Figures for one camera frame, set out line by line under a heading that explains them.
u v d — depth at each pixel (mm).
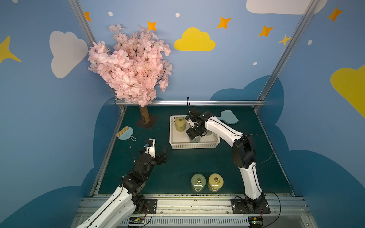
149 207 749
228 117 1150
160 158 706
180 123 1017
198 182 738
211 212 742
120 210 575
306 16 732
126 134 1052
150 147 661
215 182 746
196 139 931
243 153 555
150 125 1113
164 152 1038
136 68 719
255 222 731
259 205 640
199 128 693
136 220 717
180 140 1046
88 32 770
